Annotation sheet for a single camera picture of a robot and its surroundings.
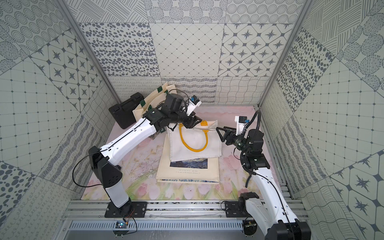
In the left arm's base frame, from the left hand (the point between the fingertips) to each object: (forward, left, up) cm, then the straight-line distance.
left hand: (203, 118), depth 72 cm
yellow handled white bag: (-1, 0, -19) cm, 19 cm away
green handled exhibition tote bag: (+22, +31, -7) cm, 38 cm away
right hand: (-3, -9, -6) cm, 11 cm away
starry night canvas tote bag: (-14, 0, -30) cm, 34 cm away
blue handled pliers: (-19, -26, -32) cm, 45 cm away
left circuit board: (-41, +40, -33) cm, 66 cm away
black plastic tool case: (+15, +51, -13) cm, 55 cm away
